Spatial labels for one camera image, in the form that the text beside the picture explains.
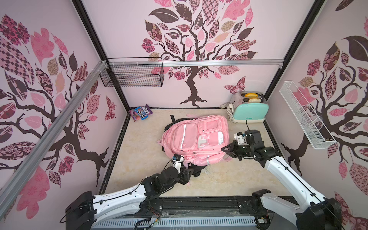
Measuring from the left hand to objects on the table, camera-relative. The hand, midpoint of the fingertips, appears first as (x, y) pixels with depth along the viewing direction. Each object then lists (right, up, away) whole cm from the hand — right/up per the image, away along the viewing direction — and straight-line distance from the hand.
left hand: (188, 172), depth 78 cm
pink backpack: (+6, +17, +8) cm, 20 cm away
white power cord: (+33, +40, +36) cm, 63 cm away
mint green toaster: (+45, +39, +23) cm, 64 cm away
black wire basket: (-48, +68, +44) cm, 94 cm away
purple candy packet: (-35, +39, +40) cm, 66 cm away
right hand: (+18, +12, -1) cm, 22 cm away
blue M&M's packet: (-36, +33, +36) cm, 61 cm away
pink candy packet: (-44, +33, +36) cm, 66 cm away
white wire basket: (+66, +22, -5) cm, 70 cm away
